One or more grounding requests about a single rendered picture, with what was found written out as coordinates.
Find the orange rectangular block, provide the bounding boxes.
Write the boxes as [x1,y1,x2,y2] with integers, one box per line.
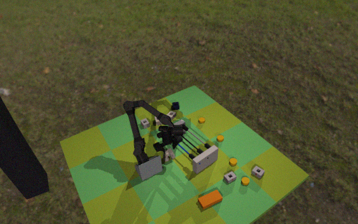
[198,190,223,209]

